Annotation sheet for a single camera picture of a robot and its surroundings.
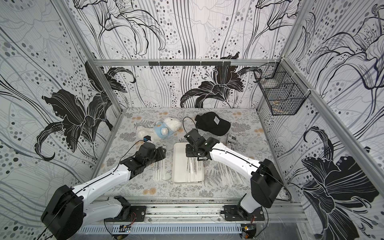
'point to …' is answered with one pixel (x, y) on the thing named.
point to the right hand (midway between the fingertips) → (190, 150)
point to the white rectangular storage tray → (186, 170)
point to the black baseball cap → (211, 122)
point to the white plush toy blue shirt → (161, 130)
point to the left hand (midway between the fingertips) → (164, 154)
